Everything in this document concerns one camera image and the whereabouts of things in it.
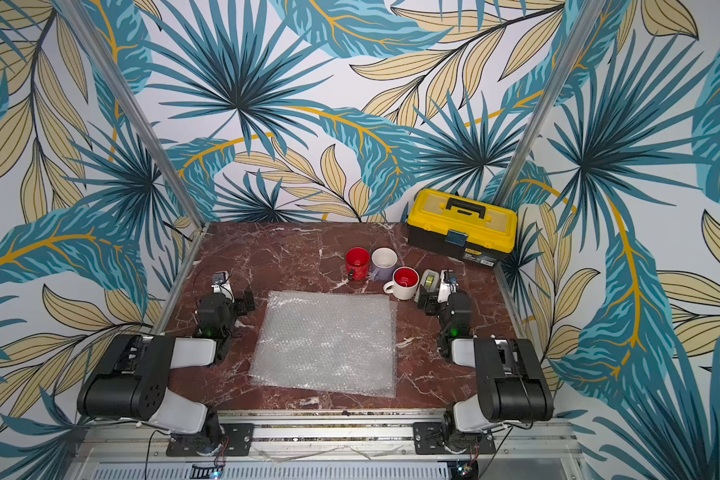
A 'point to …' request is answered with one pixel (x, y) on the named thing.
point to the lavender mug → (383, 261)
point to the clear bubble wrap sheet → (334, 343)
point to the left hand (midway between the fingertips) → (233, 290)
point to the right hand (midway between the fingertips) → (439, 285)
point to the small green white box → (428, 284)
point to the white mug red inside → (403, 286)
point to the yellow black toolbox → (462, 225)
